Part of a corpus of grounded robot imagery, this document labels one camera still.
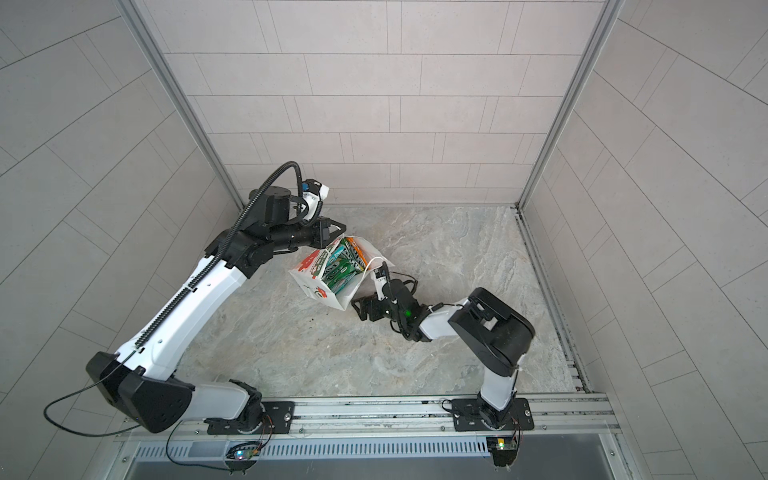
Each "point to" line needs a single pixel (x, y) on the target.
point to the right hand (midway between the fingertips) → (363, 301)
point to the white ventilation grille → (219, 452)
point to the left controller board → (244, 451)
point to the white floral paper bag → (307, 269)
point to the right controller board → (504, 450)
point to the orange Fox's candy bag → (352, 249)
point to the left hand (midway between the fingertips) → (352, 225)
